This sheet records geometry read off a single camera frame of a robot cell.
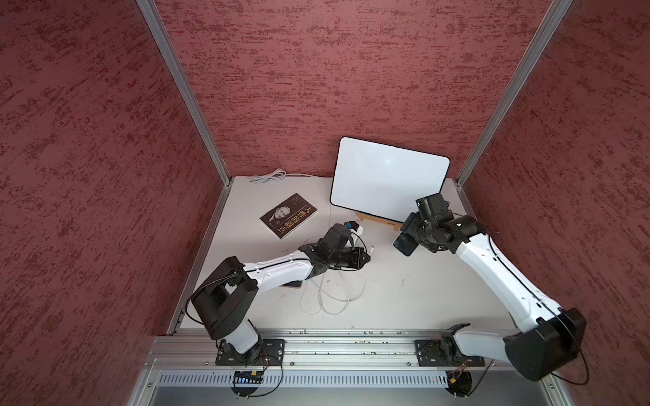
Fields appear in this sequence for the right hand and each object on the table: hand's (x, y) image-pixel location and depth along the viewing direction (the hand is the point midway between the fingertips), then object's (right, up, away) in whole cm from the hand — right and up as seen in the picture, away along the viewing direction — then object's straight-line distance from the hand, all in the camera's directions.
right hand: (410, 235), depth 80 cm
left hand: (-13, -9, +1) cm, 16 cm away
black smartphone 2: (-39, -18, +7) cm, 43 cm away
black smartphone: (-2, -3, -1) cm, 3 cm away
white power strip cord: (-53, +24, +38) cm, 70 cm away
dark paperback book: (-44, +5, +26) cm, 52 cm away
